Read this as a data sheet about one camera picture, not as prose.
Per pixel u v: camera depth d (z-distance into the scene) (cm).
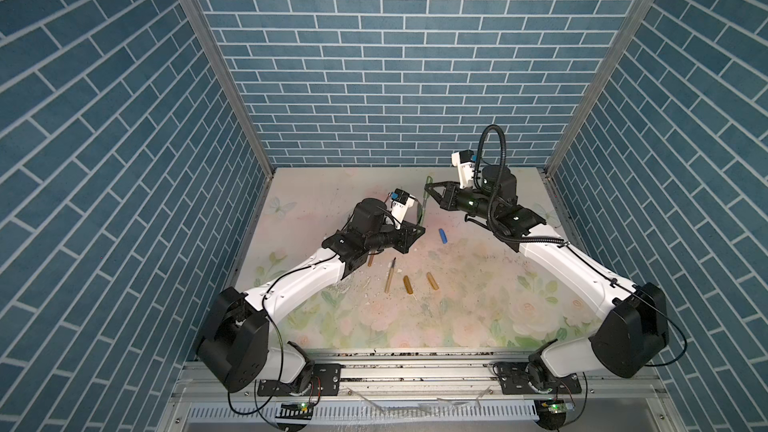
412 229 70
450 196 67
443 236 102
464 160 68
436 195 72
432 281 91
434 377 76
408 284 90
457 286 91
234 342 41
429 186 75
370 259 96
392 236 68
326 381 73
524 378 73
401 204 69
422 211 107
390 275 92
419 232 77
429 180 75
